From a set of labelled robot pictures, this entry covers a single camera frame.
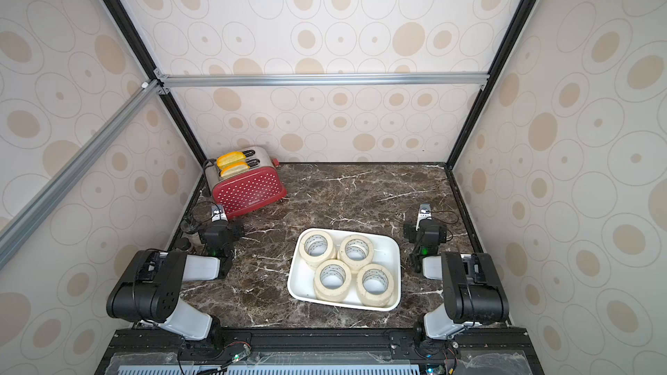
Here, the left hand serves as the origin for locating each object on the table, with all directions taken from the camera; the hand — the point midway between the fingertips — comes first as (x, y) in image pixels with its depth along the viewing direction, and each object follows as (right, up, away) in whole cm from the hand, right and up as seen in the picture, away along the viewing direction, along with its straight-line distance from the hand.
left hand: (226, 216), depth 93 cm
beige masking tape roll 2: (+46, -12, -2) cm, 48 cm away
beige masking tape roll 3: (+38, -20, -8) cm, 44 cm away
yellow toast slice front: (+4, +17, -2) cm, 18 cm away
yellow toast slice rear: (+1, +21, 0) cm, 21 cm away
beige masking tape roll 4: (+50, -23, -16) cm, 57 cm away
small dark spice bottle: (-11, -8, -9) cm, 16 cm away
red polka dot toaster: (+6, +13, -1) cm, 14 cm away
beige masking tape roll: (+32, -11, -1) cm, 34 cm away
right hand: (+71, -2, +1) cm, 71 cm away
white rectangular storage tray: (+57, -13, -2) cm, 59 cm away
